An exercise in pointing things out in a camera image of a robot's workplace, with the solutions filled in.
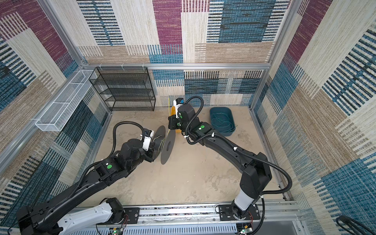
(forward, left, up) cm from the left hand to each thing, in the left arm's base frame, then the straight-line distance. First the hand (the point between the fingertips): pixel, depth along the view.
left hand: (155, 143), depth 73 cm
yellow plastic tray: (+39, -6, -18) cm, 43 cm away
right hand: (+11, -7, +5) cm, 14 cm away
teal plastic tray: (+39, -46, -17) cm, 62 cm away
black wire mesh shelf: (+51, +30, -6) cm, 60 cm away
